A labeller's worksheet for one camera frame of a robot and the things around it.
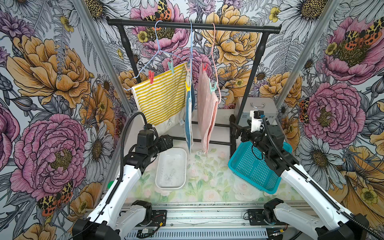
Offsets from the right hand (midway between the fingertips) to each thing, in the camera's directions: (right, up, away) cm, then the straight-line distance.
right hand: (238, 125), depth 74 cm
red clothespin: (-14, +37, +26) cm, 47 cm away
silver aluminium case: (+29, +14, +31) cm, 45 cm away
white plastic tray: (-35, -26, +18) cm, 48 cm away
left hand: (-36, -10, +7) cm, 38 cm away
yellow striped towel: (-38, +11, +5) cm, 40 cm away
